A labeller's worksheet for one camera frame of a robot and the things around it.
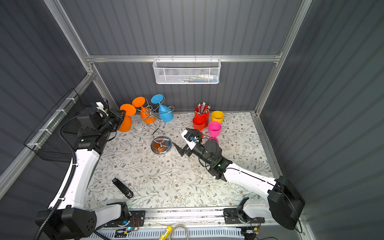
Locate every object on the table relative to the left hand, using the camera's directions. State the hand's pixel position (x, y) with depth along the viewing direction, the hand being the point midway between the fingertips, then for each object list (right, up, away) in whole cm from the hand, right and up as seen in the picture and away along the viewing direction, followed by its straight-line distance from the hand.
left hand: (125, 109), depth 71 cm
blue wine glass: (+17, -1, +16) cm, 23 cm away
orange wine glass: (-4, -7, +9) cm, 12 cm away
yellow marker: (+20, -58, -3) cm, 62 cm away
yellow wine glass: (+49, -1, +32) cm, 59 cm away
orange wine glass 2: (+8, -3, +9) cm, 13 cm away
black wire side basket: (-30, -15, -8) cm, 34 cm away
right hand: (+28, -13, -1) cm, 31 cm away
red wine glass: (+36, -6, +25) cm, 45 cm away
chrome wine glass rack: (+13, -2, +8) cm, 15 cm away
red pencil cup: (+41, -1, +31) cm, 52 cm away
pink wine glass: (+46, -10, +20) cm, 51 cm away
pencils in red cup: (+39, +5, +34) cm, 52 cm away
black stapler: (-8, -43, +13) cm, 46 cm away
